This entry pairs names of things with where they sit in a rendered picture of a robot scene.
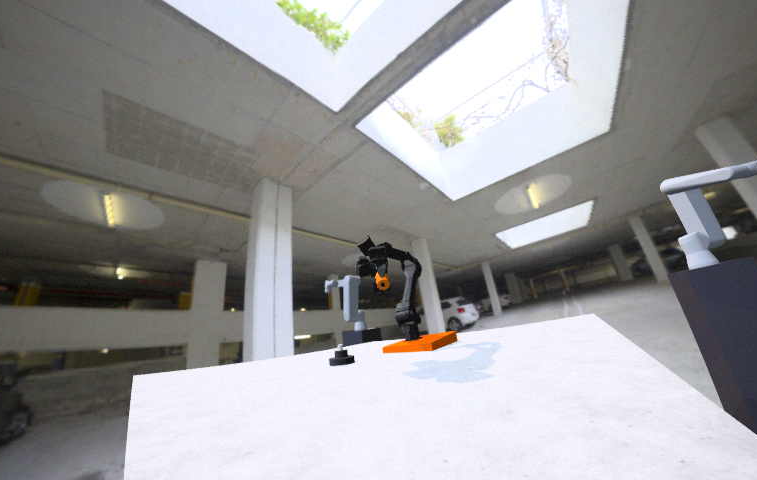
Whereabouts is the orange tapered knob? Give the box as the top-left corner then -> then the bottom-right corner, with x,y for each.
375,273 -> 390,291

